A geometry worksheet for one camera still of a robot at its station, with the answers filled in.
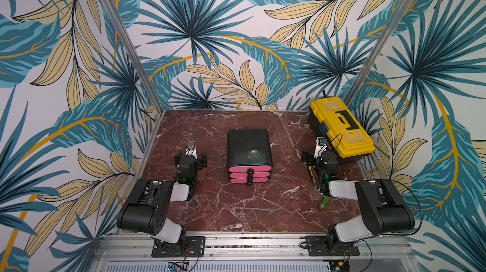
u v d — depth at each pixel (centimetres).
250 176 82
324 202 84
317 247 73
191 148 78
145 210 44
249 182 87
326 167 71
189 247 73
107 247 75
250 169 78
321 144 79
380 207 46
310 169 93
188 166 69
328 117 95
